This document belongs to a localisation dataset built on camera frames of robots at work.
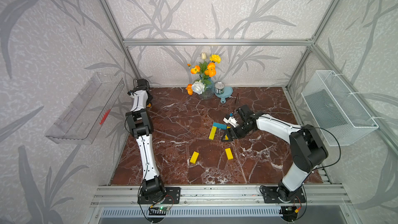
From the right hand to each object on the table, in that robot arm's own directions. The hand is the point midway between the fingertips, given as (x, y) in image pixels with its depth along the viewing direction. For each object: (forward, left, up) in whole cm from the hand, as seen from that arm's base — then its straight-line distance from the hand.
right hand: (226, 138), depth 86 cm
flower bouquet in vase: (+20, +12, +21) cm, 32 cm away
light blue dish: (+40, -4, -6) cm, 40 cm away
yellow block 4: (-7, -1, -6) cm, 9 cm away
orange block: (+24, +50, 0) cm, 55 cm away
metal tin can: (+42, +2, -2) cm, 42 cm away
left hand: (+32, +55, -4) cm, 64 cm away
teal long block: (+11, +3, -6) cm, 13 cm away
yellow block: (+7, +8, -7) cm, 12 cm away
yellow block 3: (-9, +18, -5) cm, 21 cm away
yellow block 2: (-4, +1, +9) cm, 10 cm away
